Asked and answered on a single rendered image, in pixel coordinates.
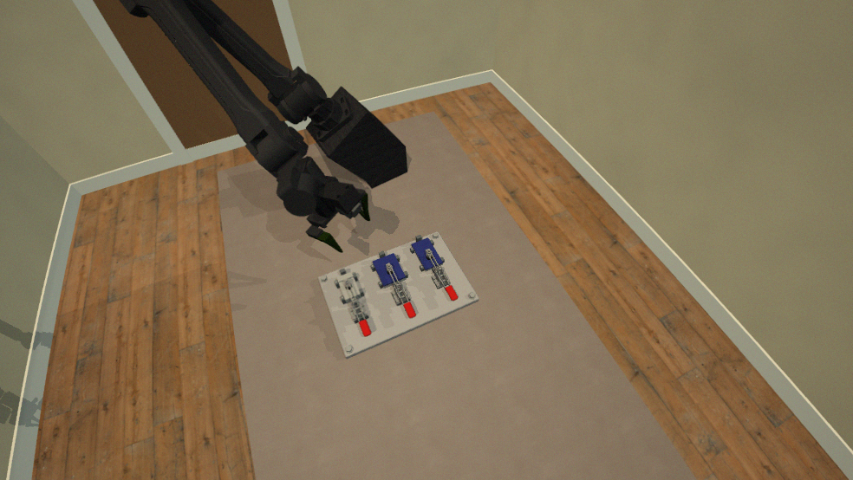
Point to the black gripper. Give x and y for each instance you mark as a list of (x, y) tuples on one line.
[(315, 220)]

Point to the cream rectangular block with slot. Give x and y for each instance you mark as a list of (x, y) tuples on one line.
[(345, 293)]

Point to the grey toggle clamp with red handle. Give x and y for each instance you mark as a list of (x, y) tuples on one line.
[(441, 280)]

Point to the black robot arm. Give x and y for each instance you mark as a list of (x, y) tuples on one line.
[(283, 147)]

